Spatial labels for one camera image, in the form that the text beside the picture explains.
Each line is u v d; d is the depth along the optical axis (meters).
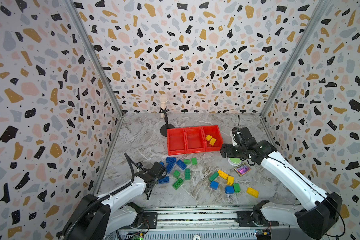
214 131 1.04
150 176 0.63
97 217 0.40
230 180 0.86
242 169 0.90
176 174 0.86
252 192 0.83
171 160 0.94
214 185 0.85
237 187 0.85
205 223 0.73
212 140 1.03
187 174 0.88
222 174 0.90
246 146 0.58
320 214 0.38
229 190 0.82
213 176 0.87
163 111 0.97
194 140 1.10
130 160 0.75
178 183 0.85
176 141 1.06
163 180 0.86
